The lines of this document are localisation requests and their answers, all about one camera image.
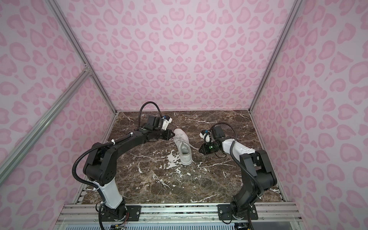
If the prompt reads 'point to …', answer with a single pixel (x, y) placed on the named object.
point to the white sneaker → (182, 142)
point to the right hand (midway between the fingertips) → (202, 149)
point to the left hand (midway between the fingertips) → (175, 131)
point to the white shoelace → (193, 147)
